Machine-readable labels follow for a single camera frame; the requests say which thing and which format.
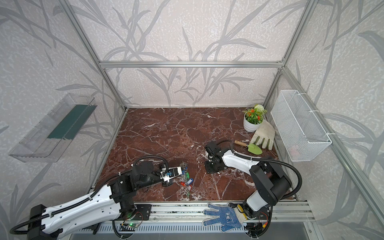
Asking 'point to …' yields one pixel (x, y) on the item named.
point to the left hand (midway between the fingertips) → (183, 164)
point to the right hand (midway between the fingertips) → (208, 165)
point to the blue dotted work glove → (228, 218)
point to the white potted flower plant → (253, 117)
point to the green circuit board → (130, 225)
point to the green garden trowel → (252, 148)
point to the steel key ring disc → (187, 182)
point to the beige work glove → (266, 132)
